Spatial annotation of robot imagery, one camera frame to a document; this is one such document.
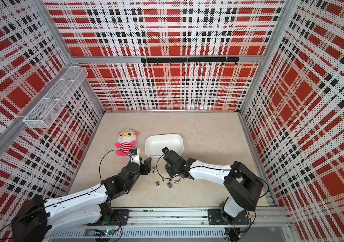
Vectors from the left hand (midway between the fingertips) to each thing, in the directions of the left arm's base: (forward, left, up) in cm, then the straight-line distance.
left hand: (149, 158), depth 83 cm
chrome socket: (-11, -5, -10) cm, 16 cm away
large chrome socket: (-12, -12, -10) cm, 19 cm away
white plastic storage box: (+17, 0, -12) cm, 20 cm away
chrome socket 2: (-8, -8, -11) cm, 16 cm away
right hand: (-1, -13, -5) cm, 15 cm away
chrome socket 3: (-10, -15, -10) cm, 21 cm away
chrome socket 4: (-8, -17, -11) cm, 22 cm away
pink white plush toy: (+16, +17, -4) cm, 24 cm away
